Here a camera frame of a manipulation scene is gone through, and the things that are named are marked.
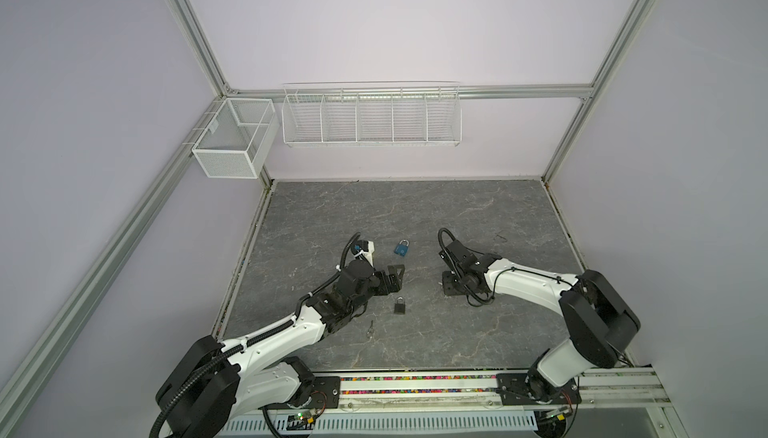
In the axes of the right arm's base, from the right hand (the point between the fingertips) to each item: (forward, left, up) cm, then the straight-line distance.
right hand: (451, 286), depth 91 cm
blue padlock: (+15, +15, -1) cm, 21 cm away
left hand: (-1, +18, +11) cm, 21 cm away
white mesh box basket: (+43, +72, +23) cm, 87 cm away
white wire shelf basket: (+47, +25, +30) cm, 61 cm away
